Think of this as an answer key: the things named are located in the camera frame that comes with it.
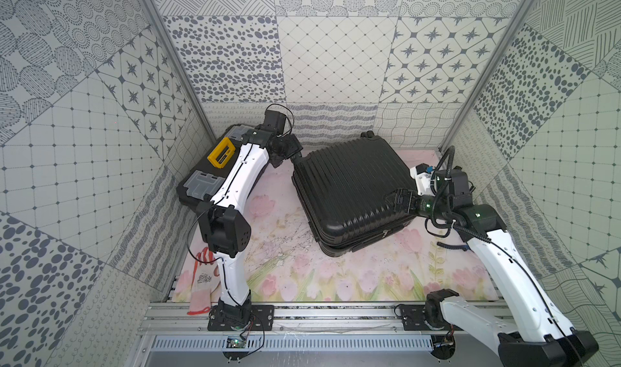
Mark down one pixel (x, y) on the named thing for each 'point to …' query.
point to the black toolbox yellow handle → (209, 175)
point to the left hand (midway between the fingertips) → (304, 150)
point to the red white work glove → (205, 276)
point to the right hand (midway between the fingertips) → (394, 203)
